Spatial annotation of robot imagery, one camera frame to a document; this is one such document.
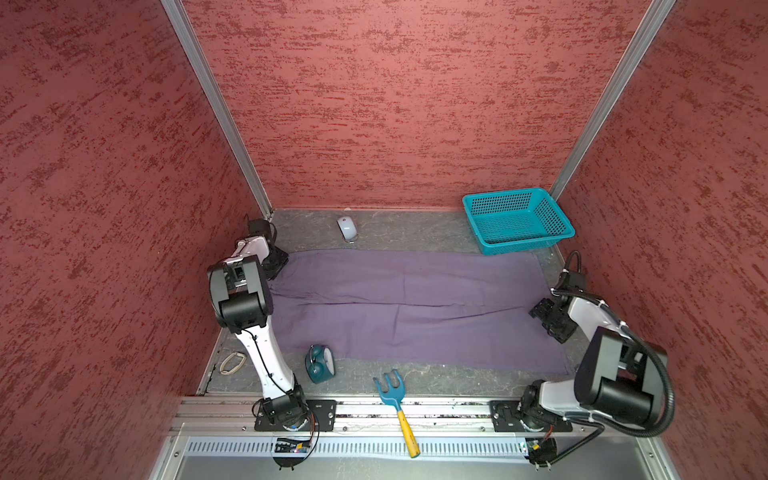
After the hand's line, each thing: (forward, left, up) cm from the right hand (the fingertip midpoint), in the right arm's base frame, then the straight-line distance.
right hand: (540, 325), depth 88 cm
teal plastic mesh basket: (+44, -6, -1) cm, 45 cm away
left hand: (+22, +83, +1) cm, 86 cm away
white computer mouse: (+37, +60, +6) cm, 70 cm away
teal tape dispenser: (-11, +64, +6) cm, 65 cm away
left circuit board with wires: (-29, +72, -5) cm, 77 cm away
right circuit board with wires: (-31, +9, -4) cm, 32 cm away
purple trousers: (+7, +20, -2) cm, 21 cm away
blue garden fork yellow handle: (-18, +45, +1) cm, 48 cm away
